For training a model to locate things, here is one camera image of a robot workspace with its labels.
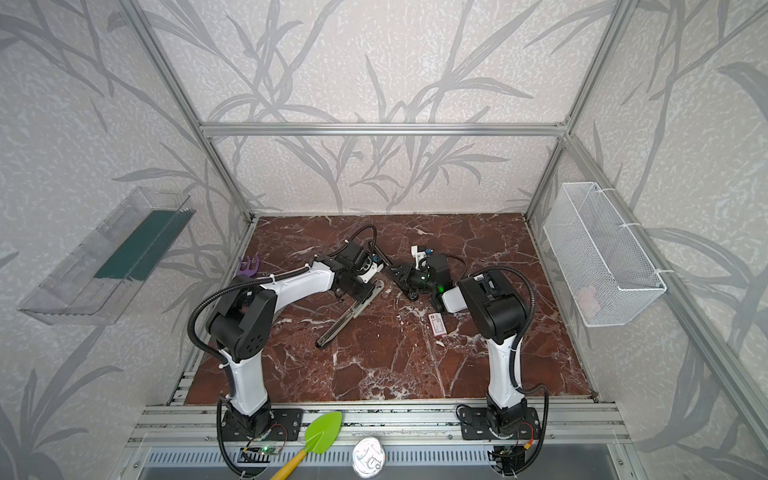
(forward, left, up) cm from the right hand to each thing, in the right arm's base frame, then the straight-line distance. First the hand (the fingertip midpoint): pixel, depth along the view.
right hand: (388, 263), depth 94 cm
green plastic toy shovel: (-45, +16, -8) cm, 49 cm away
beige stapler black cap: (-13, +11, -8) cm, 18 cm away
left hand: (-4, +5, -5) cm, 9 cm away
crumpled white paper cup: (-50, +3, -3) cm, 50 cm away
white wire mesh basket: (-21, -47, +25) cm, 58 cm away
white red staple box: (-16, -15, -9) cm, 24 cm away
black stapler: (-6, -4, +3) cm, 8 cm away
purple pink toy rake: (+5, +51, -9) cm, 52 cm away
